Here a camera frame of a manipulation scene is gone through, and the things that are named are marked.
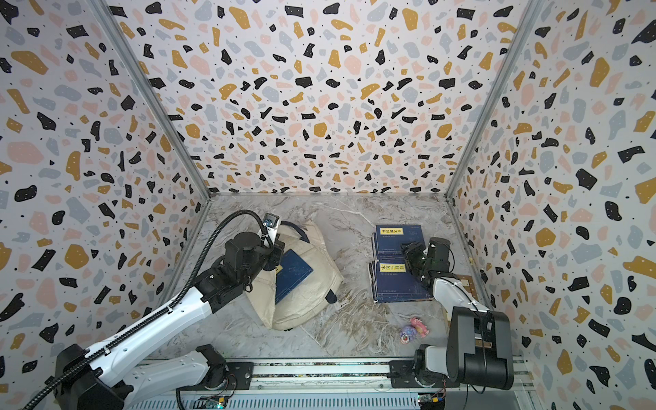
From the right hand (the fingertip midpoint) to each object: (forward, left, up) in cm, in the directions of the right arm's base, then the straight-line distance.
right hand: (403, 247), depth 90 cm
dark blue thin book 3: (-6, +41, -8) cm, 42 cm away
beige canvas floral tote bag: (-9, +31, +14) cm, 35 cm away
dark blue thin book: (+8, +3, -6) cm, 11 cm away
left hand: (-6, +39, +16) cm, 43 cm away
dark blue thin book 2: (-10, +3, -6) cm, 12 cm away
